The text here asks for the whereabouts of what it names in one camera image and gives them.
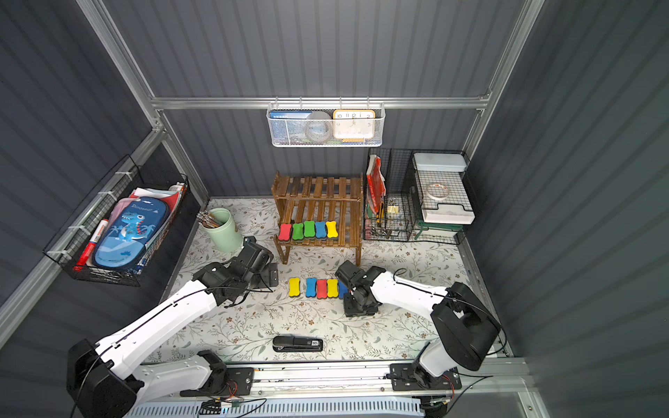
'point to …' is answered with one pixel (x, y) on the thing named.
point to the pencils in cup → (206, 219)
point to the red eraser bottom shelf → (285, 232)
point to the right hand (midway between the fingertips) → (356, 309)
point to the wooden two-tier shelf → (318, 212)
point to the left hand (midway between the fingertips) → (262, 272)
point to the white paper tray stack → (444, 194)
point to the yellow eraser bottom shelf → (332, 231)
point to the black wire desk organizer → (416, 196)
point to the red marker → (86, 252)
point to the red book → (375, 182)
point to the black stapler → (289, 344)
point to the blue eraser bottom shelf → (320, 229)
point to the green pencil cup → (226, 237)
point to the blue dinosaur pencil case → (125, 244)
